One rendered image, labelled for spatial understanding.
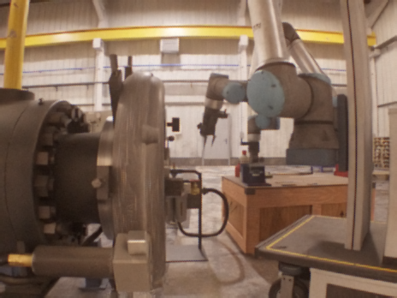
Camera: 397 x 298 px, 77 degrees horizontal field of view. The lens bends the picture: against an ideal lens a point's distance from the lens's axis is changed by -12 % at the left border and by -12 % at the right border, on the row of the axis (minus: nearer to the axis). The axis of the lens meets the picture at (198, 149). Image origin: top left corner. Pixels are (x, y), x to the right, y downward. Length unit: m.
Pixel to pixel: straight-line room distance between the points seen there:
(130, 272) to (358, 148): 0.88
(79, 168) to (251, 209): 1.16
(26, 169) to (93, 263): 0.34
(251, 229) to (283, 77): 1.12
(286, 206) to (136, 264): 1.38
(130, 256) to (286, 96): 0.65
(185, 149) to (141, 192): 11.08
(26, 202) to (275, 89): 0.80
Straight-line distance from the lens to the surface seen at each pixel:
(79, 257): 0.70
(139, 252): 0.65
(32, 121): 0.93
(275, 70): 0.95
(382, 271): 1.03
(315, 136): 1.03
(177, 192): 1.14
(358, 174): 1.15
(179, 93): 11.97
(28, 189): 0.86
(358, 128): 1.14
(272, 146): 12.12
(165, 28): 12.21
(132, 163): 0.68
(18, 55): 4.79
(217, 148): 11.68
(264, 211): 1.84
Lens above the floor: 0.71
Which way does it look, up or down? level
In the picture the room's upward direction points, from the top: straight up
